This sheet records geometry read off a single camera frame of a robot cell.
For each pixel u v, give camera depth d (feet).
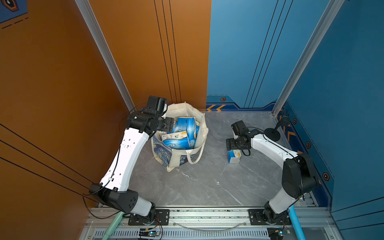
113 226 2.29
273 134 3.43
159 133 2.54
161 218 2.42
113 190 1.28
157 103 1.74
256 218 2.37
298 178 1.48
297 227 2.26
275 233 2.28
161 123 1.93
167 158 2.64
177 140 2.44
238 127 2.36
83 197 1.46
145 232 2.38
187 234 2.28
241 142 2.16
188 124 2.72
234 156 2.84
